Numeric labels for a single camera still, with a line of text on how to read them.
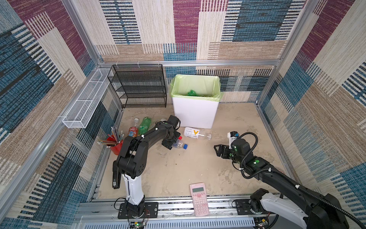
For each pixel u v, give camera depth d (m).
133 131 0.98
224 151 0.73
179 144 0.92
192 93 1.02
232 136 0.74
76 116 0.70
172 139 0.81
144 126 1.02
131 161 0.50
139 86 1.11
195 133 0.96
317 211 0.39
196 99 0.83
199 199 0.76
